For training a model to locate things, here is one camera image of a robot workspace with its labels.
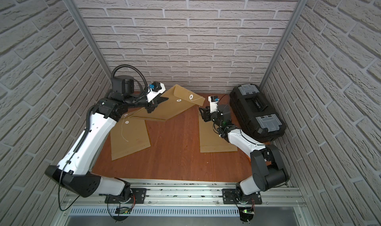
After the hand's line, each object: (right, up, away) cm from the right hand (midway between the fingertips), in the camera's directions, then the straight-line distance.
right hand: (204, 107), depth 86 cm
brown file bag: (-13, +4, -15) cm, 20 cm away
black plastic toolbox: (+32, -4, +4) cm, 32 cm away
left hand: (-18, +6, -20) cm, 27 cm away
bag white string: (-5, +4, -16) cm, 17 cm away
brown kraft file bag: (+4, -22, +7) cm, 23 cm away
